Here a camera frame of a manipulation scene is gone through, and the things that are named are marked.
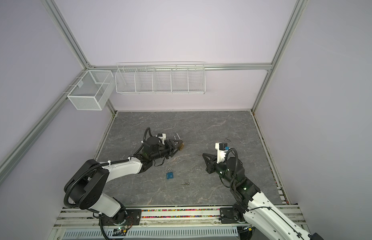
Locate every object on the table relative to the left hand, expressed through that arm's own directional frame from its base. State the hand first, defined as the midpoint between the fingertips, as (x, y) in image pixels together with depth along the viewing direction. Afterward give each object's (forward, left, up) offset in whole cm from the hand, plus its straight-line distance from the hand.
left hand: (183, 145), depth 83 cm
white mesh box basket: (+42, +59, +8) cm, 73 cm away
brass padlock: (0, +1, +1) cm, 1 cm away
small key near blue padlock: (-16, -1, -15) cm, 22 cm away
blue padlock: (-10, +9, -15) cm, 20 cm away
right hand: (-10, -10, +5) cm, 15 cm away
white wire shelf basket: (+49, -4, +11) cm, 50 cm away
